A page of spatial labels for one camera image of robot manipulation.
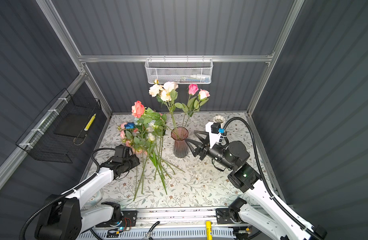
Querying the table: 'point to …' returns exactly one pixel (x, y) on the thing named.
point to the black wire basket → (58, 132)
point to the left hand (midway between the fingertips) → (136, 160)
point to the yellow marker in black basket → (89, 122)
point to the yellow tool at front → (209, 230)
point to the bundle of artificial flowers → (144, 134)
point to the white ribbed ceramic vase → (219, 119)
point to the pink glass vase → (180, 134)
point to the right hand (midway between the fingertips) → (192, 138)
